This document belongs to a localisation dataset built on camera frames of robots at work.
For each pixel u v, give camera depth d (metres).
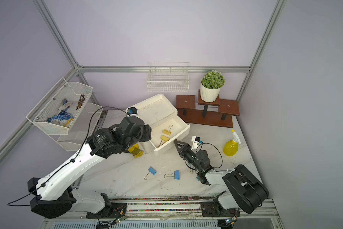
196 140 0.78
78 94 0.89
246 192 0.43
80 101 0.82
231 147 0.95
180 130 0.88
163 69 0.91
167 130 0.88
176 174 0.86
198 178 0.68
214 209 0.73
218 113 1.08
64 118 0.72
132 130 0.45
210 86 0.84
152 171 0.88
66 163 0.40
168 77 0.97
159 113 0.86
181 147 0.74
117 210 0.73
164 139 0.83
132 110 0.56
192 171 0.88
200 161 0.64
